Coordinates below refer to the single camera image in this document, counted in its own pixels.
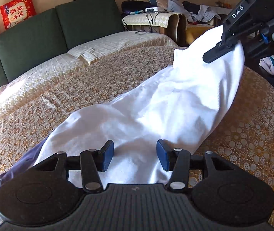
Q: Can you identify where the white and navy raglan shirt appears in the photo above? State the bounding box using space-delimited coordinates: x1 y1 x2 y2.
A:
0 24 246 231

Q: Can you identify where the pile of clothes on chair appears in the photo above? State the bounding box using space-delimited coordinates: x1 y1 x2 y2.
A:
141 0 222 24

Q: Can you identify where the armchair with lace cover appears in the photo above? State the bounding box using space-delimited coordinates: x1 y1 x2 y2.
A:
122 12 214 46

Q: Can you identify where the white power strip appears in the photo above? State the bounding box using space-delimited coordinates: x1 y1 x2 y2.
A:
145 7 160 13

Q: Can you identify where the beige lace table cover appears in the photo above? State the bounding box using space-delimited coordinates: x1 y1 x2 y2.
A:
0 46 274 226

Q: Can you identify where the dark green sofa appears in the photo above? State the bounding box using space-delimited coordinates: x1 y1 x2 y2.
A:
0 0 175 120

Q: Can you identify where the red cartoon cushion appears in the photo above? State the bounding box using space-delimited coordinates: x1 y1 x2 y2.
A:
0 0 37 30

